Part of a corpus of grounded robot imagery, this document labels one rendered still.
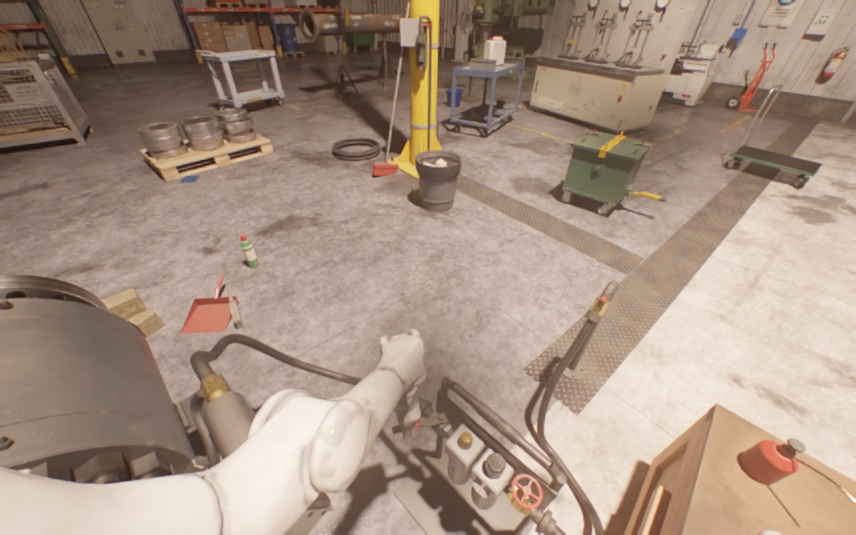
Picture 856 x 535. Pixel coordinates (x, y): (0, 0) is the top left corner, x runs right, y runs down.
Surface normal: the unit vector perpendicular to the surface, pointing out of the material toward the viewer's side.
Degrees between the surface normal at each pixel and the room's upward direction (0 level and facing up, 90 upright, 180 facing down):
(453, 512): 0
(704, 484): 0
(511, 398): 0
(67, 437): 42
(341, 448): 72
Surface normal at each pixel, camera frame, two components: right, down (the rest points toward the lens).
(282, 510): 0.97, 0.01
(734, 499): 0.01, -0.78
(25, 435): 0.39, -0.90
